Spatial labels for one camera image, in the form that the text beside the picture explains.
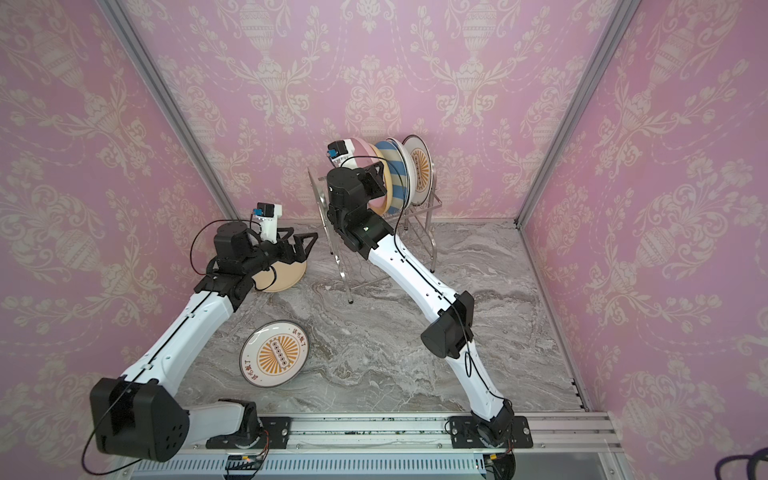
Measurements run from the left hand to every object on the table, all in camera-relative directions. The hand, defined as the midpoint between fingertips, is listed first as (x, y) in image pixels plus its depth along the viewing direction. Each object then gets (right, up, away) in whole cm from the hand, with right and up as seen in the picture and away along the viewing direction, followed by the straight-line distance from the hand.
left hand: (305, 233), depth 77 cm
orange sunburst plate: (-12, -35, +11) cm, 38 cm away
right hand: (+21, +16, -5) cm, 27 cm away
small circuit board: (-14, -56, -4) cm, 58 cm away
